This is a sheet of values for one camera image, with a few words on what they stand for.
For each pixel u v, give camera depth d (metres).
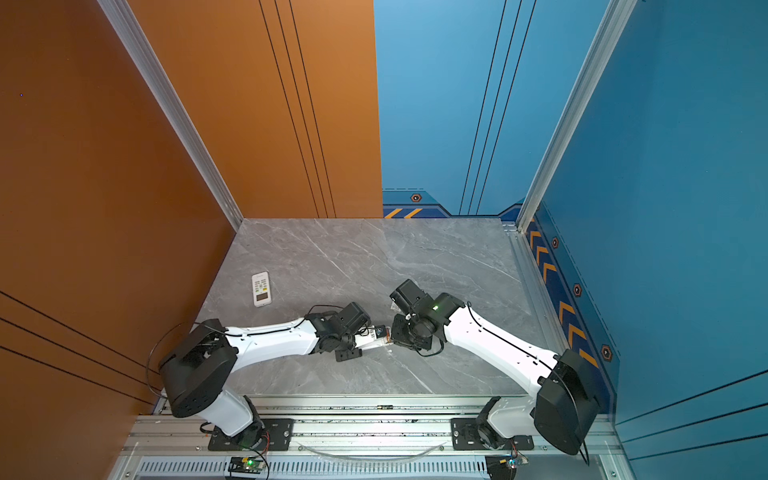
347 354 0.77
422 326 0.55
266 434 0.73
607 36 0.73
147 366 0.79
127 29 0.71
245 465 0.71
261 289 0.99
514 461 0.70
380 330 0.78
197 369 0.45
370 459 0.71
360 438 0.75
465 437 0.72
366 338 0.77
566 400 0.39
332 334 0.65
